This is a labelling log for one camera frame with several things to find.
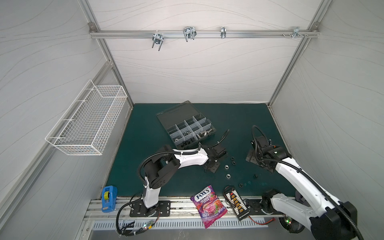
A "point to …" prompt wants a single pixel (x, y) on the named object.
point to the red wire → (273, 219)
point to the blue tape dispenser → (109, 195)
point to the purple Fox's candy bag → (210, 206)
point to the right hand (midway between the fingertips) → (259, 156)
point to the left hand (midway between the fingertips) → (214, 164)
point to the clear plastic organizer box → (185, 125)
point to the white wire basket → (80, 130)
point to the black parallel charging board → (239, 207)
